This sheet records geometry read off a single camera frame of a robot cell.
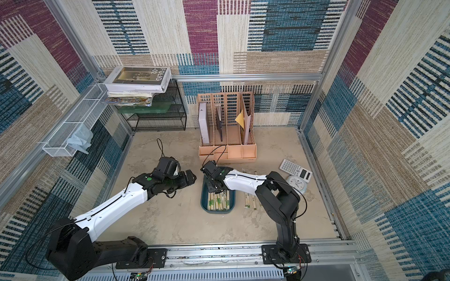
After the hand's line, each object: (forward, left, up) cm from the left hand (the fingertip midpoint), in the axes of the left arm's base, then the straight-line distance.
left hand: (189, 179), depth 84 cm
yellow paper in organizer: (+25, -25, +14) cm, 38 cm away
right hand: (+3, -10, -9) cm, 14 cm away
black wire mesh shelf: (+34, +14, +13) cm, 39 cm away
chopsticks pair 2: (-4, -31, -11) cm, 33 cm away
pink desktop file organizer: (+43, -22, -11) cm, 49 cm away
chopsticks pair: (-6, -28, -12) cm, 31 cm away
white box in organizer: (+31, -5, +9) cm, 33 cm away
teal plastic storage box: (-6, -6, -10) cm, 13 cm away
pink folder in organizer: (+23, -28, +15) cm, 39 cm away
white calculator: (+11, -56, -11) cm, 58 cm away
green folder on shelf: (+35, +20, +15) cm, 43 cm away
